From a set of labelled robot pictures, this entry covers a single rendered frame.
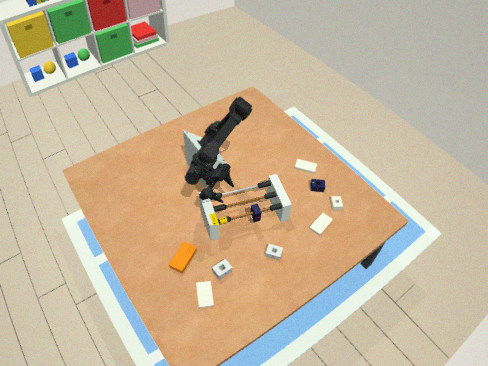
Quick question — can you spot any orange rectangular block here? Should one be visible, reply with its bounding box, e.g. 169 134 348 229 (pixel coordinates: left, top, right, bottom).
169 241 198 274

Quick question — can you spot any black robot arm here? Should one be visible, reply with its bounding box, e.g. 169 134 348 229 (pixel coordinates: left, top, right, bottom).
184 96 252 185

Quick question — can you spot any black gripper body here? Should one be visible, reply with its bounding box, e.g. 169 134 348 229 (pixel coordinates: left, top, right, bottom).
199 163 231 200

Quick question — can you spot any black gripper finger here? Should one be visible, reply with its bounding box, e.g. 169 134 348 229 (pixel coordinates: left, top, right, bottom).
224 169 234 187
209 192 224 203

